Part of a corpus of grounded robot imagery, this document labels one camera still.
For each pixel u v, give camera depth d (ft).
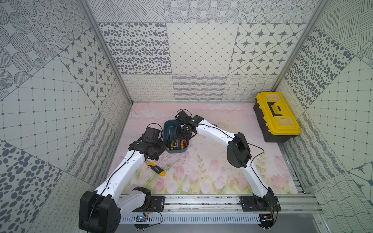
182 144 3.03
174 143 3.02
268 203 2.09
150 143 1.89
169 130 3.34
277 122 2.88
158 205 2.40
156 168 2.76
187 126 2.27
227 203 2.50
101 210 1.24
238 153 1.85
